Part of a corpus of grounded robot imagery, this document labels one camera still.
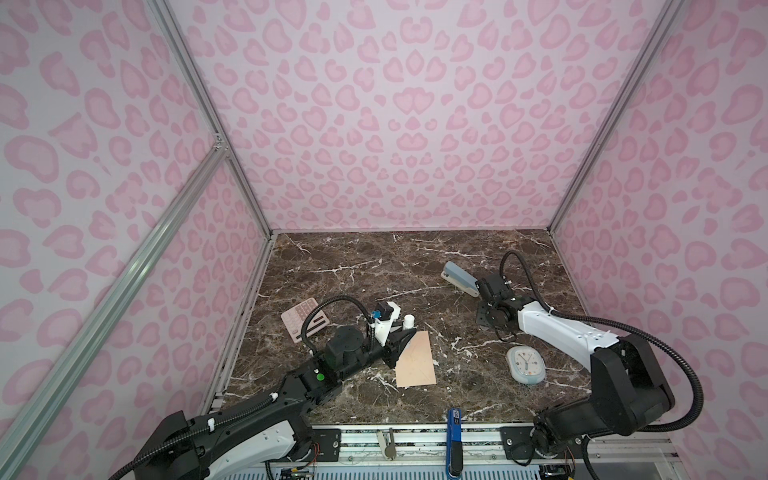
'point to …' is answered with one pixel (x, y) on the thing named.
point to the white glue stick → (408, 322)
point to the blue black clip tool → (454, 444)
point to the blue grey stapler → (459, 278)
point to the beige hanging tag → (388, 450)
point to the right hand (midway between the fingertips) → (487, 315)
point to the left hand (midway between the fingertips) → (414, 325)
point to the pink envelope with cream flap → (416, 366)
